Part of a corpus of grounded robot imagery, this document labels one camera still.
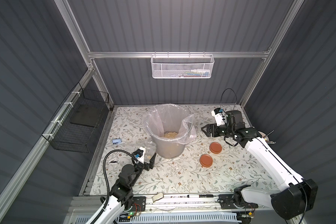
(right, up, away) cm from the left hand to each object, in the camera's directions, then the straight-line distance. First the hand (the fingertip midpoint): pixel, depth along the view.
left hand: (149, 152), depth 78 cm
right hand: (+34, +14, 0) cm, 37 cm away
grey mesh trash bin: (+11, -1, +11) cm, 16 cm away
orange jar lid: (+43, -1, +16) cm, 46 cm away
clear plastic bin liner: (+12, +17, +13) cm, 25 cm away
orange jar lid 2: (+35, -8, +11) cm, 38 cm away
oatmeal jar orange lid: (+1, +4, -3) cm, 5 cm away
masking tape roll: (+5, -23, -4) cm, 24 cm away
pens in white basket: (+29, +50, +16) cm, 60 cm away
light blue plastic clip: (-26, +3, +18) cm, 32 cm away
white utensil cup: (+73, +7, +10) cm, 74 cm away
